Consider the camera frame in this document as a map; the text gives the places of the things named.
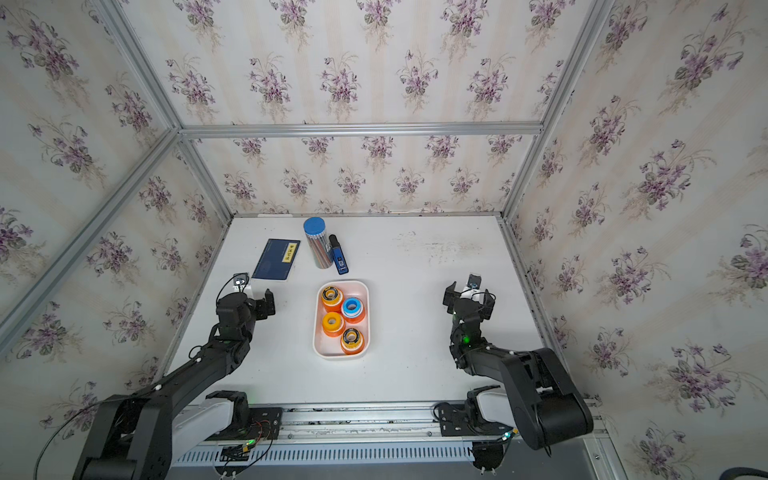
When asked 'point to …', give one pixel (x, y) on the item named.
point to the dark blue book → (276, 259)
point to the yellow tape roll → (332, 324)
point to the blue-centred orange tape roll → (353, 310)
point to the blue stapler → (339, 256)
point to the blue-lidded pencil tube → (319, 241)
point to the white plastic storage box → (326, 348)
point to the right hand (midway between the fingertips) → (473, 288)
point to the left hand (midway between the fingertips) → (254, 293)
